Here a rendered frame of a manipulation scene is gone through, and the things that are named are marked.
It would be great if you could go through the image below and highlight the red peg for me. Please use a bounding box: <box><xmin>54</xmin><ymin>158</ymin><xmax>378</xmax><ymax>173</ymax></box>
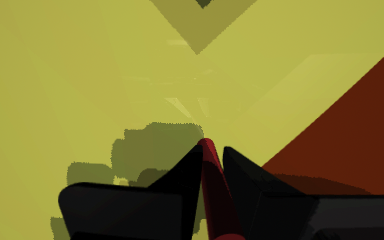
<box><xmin>197</xmin><ymin>138</ymin><xmax>245</xmax><ymax>240</ymax></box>

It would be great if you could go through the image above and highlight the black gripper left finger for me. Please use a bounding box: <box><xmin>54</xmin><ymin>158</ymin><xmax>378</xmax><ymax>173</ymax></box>
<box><xmin>58</xmin><ymin>145</ymin><xmax>203</xmax><ymax>240</ymax></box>

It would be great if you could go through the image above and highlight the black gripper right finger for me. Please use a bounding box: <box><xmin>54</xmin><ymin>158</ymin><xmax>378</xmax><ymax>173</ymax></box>
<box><xmin>223</xmin><ymin>146</ymin><xmax>384</xmax><ymax>240</ymax></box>

